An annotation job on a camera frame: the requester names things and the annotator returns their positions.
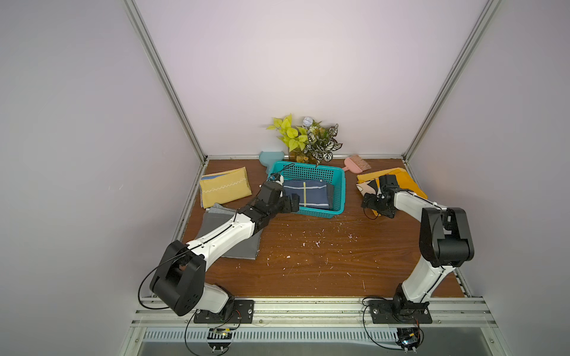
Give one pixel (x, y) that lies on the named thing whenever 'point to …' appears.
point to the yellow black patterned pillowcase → (404, 181)
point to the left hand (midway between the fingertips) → (292, 196)
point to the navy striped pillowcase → (312, 193)
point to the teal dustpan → (268, 159)
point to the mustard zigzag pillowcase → (221, 190)
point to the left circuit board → (220, 334)
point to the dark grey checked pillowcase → (331, 193)
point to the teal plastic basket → (300, 171)
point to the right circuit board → (408, 337)
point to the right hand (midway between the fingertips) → (375, 201)
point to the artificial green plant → (309, 142)
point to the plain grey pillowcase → (215, 216)
